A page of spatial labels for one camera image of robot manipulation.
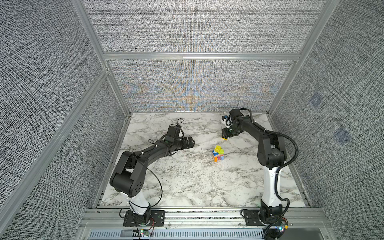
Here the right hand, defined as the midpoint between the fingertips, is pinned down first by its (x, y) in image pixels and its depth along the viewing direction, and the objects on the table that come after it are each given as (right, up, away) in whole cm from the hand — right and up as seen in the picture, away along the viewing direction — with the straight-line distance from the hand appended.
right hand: (226, 133), depth 104 cm
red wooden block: (-9, -13, -14) cm, 21 cm away
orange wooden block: (-10, -15, -12) cm, 21 cm away
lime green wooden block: (-7, -10, -16) cm, 20 cm away
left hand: (-26, -5, -11) cm, 29 cm away
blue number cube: (-10, -11, -16) cm, 22 cm away
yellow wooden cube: (-9, -8, -18) cm, 21 cm away
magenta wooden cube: (-7, -14, -11) cm, 20 cm away
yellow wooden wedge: (-2, -4, -1) cm, 4 cm away
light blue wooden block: (-6, -14, -12) cm, 19 cm away
